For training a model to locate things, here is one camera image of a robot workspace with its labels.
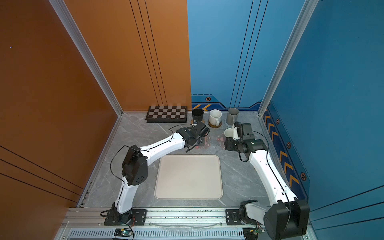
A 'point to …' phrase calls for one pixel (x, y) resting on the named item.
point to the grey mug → (232, 116)
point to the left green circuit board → (123, 232)
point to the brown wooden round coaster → (214, 126)
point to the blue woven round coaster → (227, 125)
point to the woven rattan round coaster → (192, 121)
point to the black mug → (197, 114)
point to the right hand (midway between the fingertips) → (228, 142)
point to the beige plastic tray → (188, 177)
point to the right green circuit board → (258, 230)
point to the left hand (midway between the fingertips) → (201, 138)
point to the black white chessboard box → (167, 114)
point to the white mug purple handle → (229, 132)
